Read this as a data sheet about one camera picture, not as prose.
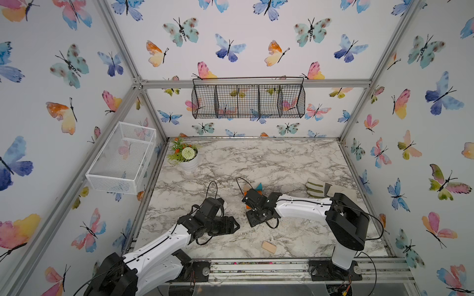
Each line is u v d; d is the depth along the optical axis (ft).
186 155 2.99
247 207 2.32
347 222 1.52
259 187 3.20
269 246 2.64
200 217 2.09
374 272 2.31
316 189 3.23
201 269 2.43
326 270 2.38
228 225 2.34
